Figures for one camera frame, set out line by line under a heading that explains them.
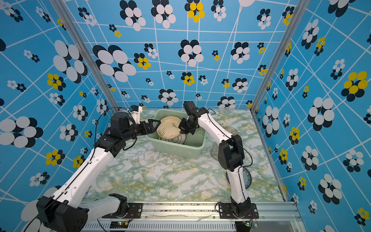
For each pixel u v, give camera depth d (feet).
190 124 2.53
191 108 2.42
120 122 1.75
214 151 3.16
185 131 2.65
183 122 2.67
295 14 2.33
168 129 3.06
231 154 1.76
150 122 2.14
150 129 2.12
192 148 2.50
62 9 2.27
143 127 2.10
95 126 3.24
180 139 3.23
